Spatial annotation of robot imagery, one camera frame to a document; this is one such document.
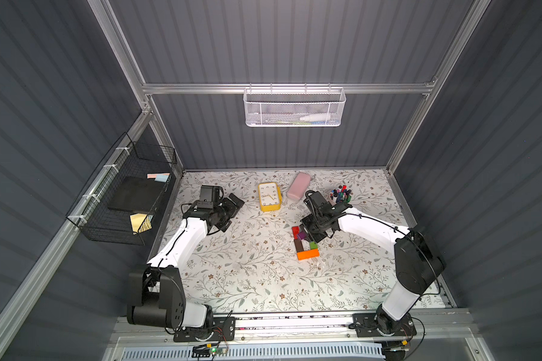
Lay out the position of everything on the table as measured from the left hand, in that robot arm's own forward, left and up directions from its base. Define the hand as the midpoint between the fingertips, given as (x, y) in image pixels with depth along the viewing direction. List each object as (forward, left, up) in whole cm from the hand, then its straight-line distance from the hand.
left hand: (242, 209), depth 86 cm
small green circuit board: (-43, +5, -15) cm, 46 cm away
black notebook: (-2, +34, +12) cm, 36 cm away
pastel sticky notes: (+7, +30, +11) cm, 32 cm away
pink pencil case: (+25, -25, -15) cm, 38 cm away
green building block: (-7, -29, -17) cm, 34 cm away
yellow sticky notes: (-12, +31, +11) cm, 35 cm away
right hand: (-7, -21, -7) cm, 23 cm away
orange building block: (-11, -26, -17) cm, 33 cm away
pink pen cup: (+9, -41, -3) cm, 42 cm away
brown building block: (-8, -22, -15) cm, 28 cm away
